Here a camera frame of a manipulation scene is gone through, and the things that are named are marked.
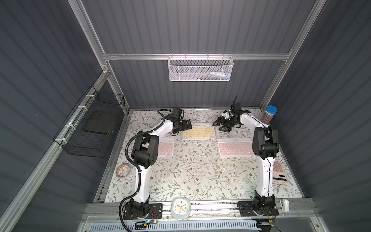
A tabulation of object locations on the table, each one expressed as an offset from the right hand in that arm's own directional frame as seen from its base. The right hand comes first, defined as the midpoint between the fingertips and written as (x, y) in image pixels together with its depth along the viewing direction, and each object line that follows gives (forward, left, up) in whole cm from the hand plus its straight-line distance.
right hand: (218, 126), depth 101 cm
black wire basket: (-29, +72, +26) cm, 82 cm away
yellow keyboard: (-3, +13, -3) cm, 14 cm away
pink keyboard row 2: (-14, -11, -6) cm, 19 cm away
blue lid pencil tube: (+2, -32, +8) cm, 33 cm away
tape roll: (-30, +61, -6) cm, 68 cm away
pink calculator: (-33, -32, -4) cm, 46 cm away
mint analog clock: (-50, +24, -3) cm, 56 cm away
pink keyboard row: (-14, +36, -6) cm, 39 cm away
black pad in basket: (-16, +65, +24) cm, 71 cm away
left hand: (-2, +20, +1) cm, 20 cm away
